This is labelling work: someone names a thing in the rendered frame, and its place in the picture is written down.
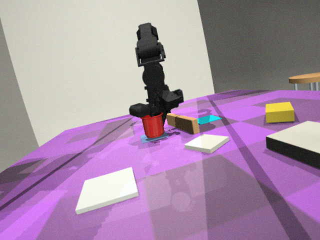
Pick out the yellow block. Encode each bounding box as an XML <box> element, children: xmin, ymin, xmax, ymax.
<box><xmin>265</xmin><ymin>102</ymin><xmax>295</xmax><ymax>123</ymax></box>

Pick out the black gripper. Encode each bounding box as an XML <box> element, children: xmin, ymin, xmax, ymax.
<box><xmin>129</xmin><ymin>82</ymin><xmax>169</xmax><ymax>126</ymax></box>

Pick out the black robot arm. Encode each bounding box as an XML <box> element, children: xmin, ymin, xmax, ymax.
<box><xmin>135</xmin><ymin>22</ymin><xmax>184</xmax><ymax>114</ymax></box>

